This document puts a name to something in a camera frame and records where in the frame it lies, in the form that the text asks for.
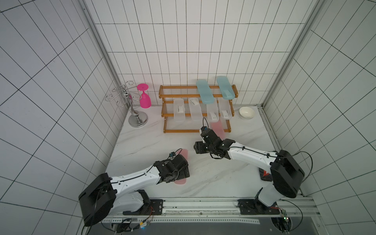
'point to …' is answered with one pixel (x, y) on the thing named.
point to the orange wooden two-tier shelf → (186, 108)
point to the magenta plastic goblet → (145, 100)
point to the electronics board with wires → (285, 229)
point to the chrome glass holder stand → (125, 94)
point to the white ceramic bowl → (246, 112)
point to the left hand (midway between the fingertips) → (179, 176)
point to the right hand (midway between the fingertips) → (192, 148)
